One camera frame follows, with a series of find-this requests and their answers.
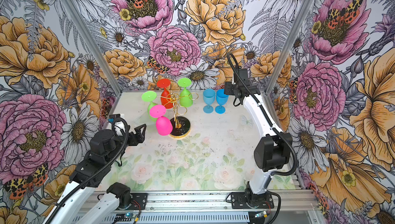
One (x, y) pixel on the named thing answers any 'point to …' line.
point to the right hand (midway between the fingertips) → (231, 90)
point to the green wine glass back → (185, 98)
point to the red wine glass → (166, 99)
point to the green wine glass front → (149, 96)
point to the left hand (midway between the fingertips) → (138, 131)
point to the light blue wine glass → (209, 98)
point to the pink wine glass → (164, 126)
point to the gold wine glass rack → (181, 126)
